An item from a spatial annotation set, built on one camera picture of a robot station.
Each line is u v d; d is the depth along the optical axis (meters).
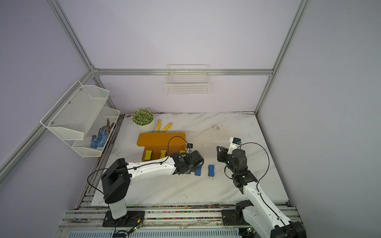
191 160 0.64
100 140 0.87
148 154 0.96
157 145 0.88
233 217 0.73
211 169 0.90
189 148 0.75
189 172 0.65
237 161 0.60
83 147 0.76
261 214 0.48
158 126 1.11
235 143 0.70
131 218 0.72
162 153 0.96
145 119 0.98
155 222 0.73
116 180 0.45
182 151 0.96
